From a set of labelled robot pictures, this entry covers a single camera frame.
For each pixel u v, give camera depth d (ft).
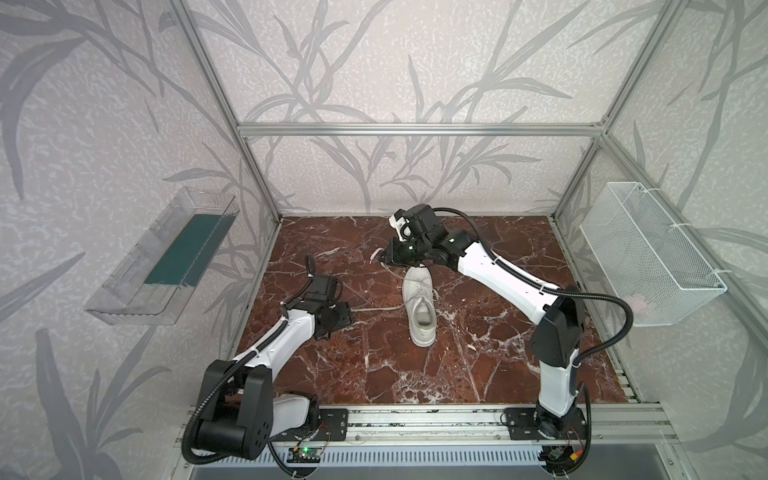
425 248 2.00
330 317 2.38
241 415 1.34
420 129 3.14
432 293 3.02
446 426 2.47
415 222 2.06
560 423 2.05
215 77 2.67
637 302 2.36
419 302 2.83
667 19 2.33
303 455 2.35
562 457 2.41
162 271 2.16
